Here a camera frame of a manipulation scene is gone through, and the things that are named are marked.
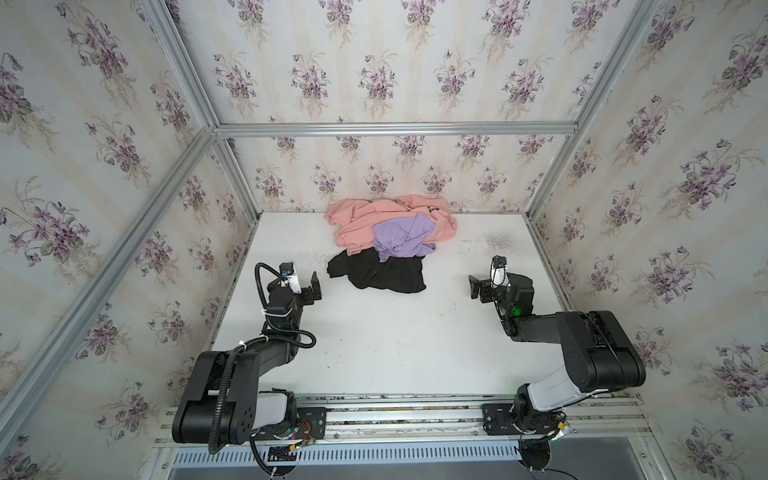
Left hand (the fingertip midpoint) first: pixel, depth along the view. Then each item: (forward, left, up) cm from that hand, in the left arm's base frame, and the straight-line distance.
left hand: (298, 272), depth 87 cm
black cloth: (+8, -19, -10) cm, 24 cm away
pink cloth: (+30, -15, -7) cm, 34 cm away
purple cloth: (+19, -33, -5) cm, 38 cm away
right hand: (+2, -58, -5) cm, 58 cm away
